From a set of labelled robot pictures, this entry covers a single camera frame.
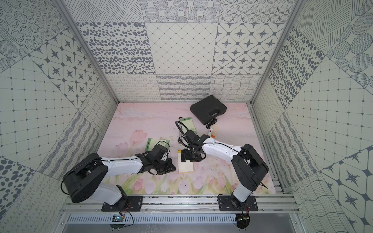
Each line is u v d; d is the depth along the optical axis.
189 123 1.07
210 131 1.01
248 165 0.47
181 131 0.71
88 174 0.48
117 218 0.72
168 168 0.77
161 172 0.78
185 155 0.76
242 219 0.73
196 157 0.74
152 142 0.97
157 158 0.70
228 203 0.73
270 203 0.76
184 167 0.85
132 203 0.73
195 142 0.65
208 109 1.12
